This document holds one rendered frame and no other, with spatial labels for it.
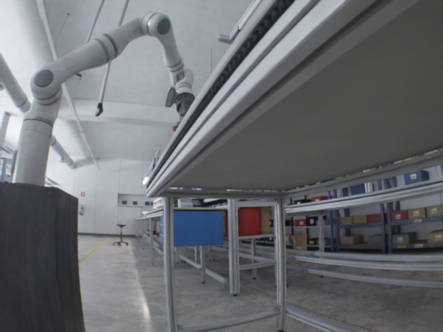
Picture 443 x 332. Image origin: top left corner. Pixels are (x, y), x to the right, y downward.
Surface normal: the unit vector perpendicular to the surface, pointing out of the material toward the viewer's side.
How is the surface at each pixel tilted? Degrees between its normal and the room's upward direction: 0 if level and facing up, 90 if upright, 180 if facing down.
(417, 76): 180
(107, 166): 90
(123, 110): 90
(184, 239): 90
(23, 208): 90
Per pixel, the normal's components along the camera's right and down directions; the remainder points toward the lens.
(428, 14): 0.03, 0.97
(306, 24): -0.92, -0.07
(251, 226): 0.38, -0.22
